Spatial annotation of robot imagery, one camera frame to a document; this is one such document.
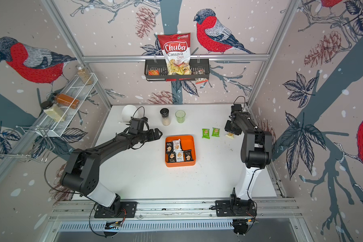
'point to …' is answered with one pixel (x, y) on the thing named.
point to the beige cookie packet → (230, 135)
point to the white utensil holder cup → (128, 111)
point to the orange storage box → (187, 142)
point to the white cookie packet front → (179, 156)
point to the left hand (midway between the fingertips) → (159, 131)
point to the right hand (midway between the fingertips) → (230, 128)
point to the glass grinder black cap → (164, 112)
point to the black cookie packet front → (172, 157)
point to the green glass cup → (180, 116)
